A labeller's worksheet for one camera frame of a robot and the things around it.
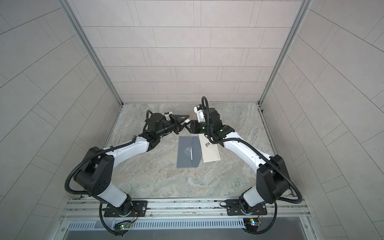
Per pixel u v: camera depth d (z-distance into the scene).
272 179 0.42
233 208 0.71
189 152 0.91
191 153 0.90
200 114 0.72
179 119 0.75
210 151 0.92
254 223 0.68
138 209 0.71
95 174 0.44
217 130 0.60
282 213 0.72
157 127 0.64
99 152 0.46
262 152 0.46
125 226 0.65
